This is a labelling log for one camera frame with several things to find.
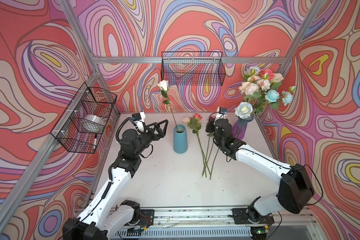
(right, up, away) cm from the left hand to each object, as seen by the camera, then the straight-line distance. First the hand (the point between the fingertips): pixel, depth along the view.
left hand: (164, 122), depth 69 cm
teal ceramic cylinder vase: (+7, -9, +17) cm, 20 cm away
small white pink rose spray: (+17, +1, +42) cm, 46 cm away
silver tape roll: (-34, 0, +1) cm, 34 cm away
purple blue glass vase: (+46, -3, +27) cm, 53 cm away
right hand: (+25, +1, +14) cm, 29 cm away
